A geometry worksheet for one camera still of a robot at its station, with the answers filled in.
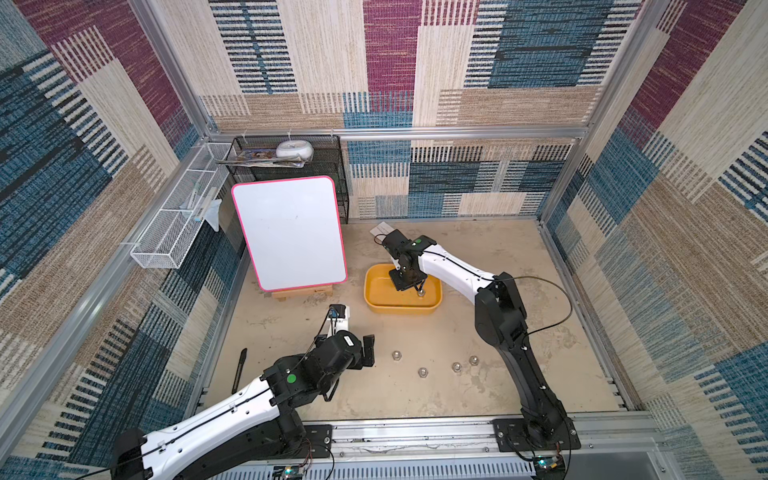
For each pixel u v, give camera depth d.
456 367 0.85
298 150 0.90
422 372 0.85
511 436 0.73
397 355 0.87
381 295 0.99
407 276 0.83
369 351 0.67
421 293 0.99
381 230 1.18
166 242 0.91
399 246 0.79
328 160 0.95
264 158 0.92
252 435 0.58
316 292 0.97
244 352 0.89
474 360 0.87
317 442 0.73
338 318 0.65
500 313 0.57
